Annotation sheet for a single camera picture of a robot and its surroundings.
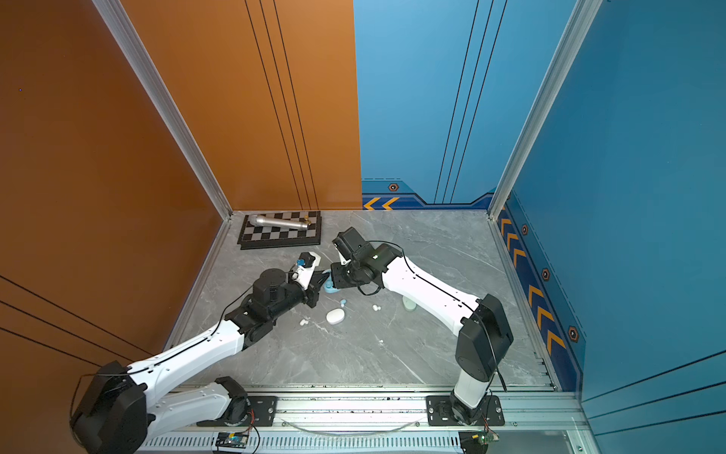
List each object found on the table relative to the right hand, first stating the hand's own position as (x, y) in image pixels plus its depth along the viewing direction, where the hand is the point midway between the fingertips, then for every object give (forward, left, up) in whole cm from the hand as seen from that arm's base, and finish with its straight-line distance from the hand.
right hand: (336, 278), depth 79 cm
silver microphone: (+33, +35, -10) cm, 49 cm away
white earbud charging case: (-4, +2, -16) cm, 17 cm away
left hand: (+2, +2, +1) cm, 3 cm away
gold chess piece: (+33, +16, -11) cm, 39 cm away
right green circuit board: (-36, -37, -20) cm, 55 cm away
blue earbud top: (+1, 0, -17) cm, 17 cm away
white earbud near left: (-5, +12, -17) cm, 22 cm away
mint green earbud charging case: (0, -22, -16) cm, 27 cm away
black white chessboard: (+27, +37, -14) cm, 48 cm away
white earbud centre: (-1, -11, -17) cm, 20 cm away
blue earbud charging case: (-3, +2, 0) cm, 3 cm away
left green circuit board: (-36, +26, -21) cm, 49 cm away
